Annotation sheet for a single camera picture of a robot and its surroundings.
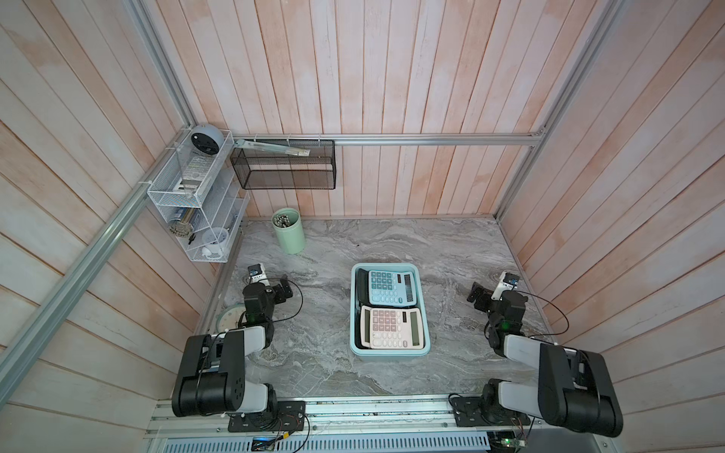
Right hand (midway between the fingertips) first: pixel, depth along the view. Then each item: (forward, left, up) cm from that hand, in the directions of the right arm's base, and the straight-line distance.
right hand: (487, 284), depth 92 cm
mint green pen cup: (+20, +69, -1) cm, 72 cm away
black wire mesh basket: (+39, +82, +18) cm, 93 cm away
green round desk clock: (-11, +85, -3) cm, 86 cm away
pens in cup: (+17, +70, +12) cm, 73 cm away
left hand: (0, +71, +1) cm, 71 cm away
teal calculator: (-5, +32, +5) cm, 33 cm away
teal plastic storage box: (-9, +42, +7) cm, 44 cm away
